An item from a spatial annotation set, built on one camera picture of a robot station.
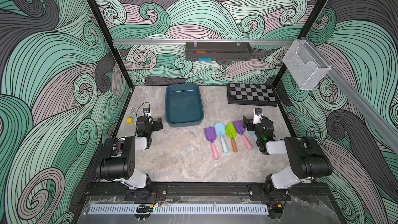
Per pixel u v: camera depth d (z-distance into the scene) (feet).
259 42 3.21
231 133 3.11
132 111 3.40
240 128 3.12
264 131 2.34
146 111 2.69
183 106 4.45
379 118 1.75
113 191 2.37
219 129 3.12
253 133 2.73
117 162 1.46
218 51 3.29
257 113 2.61
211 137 3.03
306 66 2.51
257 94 3.62
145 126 2.34
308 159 1.46
